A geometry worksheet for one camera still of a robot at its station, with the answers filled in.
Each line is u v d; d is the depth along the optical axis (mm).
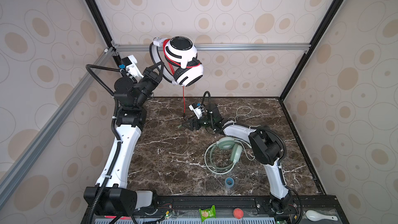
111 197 372
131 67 540
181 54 434
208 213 700
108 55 860
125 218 700
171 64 453
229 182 811
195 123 813
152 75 530
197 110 833
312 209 731
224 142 869
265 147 549
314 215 712
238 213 689
